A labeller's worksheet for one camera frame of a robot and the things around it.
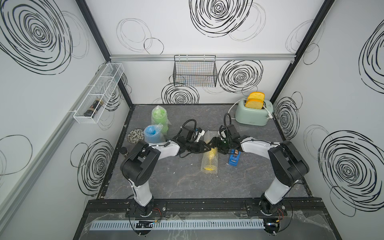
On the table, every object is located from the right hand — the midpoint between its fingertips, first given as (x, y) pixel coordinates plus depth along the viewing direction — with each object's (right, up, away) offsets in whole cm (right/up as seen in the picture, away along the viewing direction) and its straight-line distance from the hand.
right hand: (210, 147), depth 91 cm
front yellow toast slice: (+29, +27, +3) cm, 40 cm away
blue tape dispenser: (+14, -6, -2) cm, 15 cm away
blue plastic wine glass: (-32, +9, -8) cm, 35 cm away
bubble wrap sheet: (-1, +7, +2) cm, 7 cm away
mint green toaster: (+29, +19, +7) cm, 35 cm away
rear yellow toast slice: (+31, +33, +5) cm, 46 cm away
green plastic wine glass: (-32, +20, 0) cm, 37 cm away
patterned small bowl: (-50, +6, +8) cm, 51 cm away
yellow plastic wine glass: (+1, -5, -6) cm, 8 cm away
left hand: (-1, -1, -5) cm, 5 cm away
